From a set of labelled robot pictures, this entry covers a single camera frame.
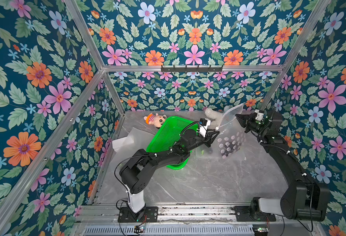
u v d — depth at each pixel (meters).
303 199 0.41
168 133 1.04
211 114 1.04
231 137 0.84
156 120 1.05
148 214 0.73
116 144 0.96
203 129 0.66
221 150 0.88
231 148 0.88
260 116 0.74
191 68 0.93
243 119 0.73
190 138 0.64
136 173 0.47
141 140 1.00
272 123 0.59
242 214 0.73
